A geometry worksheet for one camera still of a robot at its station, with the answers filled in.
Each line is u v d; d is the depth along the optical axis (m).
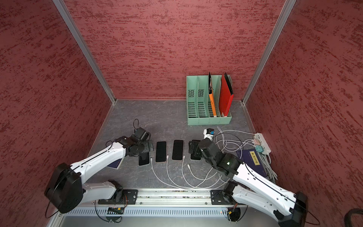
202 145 0.53
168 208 0.71
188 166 0.83
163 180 0.79
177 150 0.91
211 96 0.85
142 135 0.67
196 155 0.64
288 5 0.71
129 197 0.74
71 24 0.77
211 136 0.65
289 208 0.40
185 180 0.79
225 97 0.86
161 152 0.90
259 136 0.97
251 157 0.89
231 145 0.92
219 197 0.74
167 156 0.89
